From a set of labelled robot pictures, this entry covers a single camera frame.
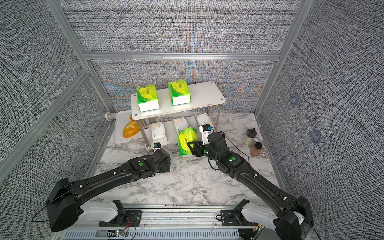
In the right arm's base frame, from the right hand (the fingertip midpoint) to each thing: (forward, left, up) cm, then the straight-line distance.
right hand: (191, 140), depth 73 cm
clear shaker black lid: (+14, -38, -20) cm, 45 cm away
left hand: (-5, +13, -14) cm, 20 cm away
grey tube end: (+38, +63, -24) cm, 77 cm away
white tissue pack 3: (+28, -9, -16) cm, 33 cm away
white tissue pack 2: (+22, +7, -14) cm, 27 cm away
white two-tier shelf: (+23, -8, +7) cm, 25 cm away
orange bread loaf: (+24, +43, -22) cm, 54 cm away
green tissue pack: (+2, +1, +2) cm, 3 cm away
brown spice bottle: (+5, -40, -18) cm, 44 cm away
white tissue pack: (+16, +21, -15) cm, 30 cm away
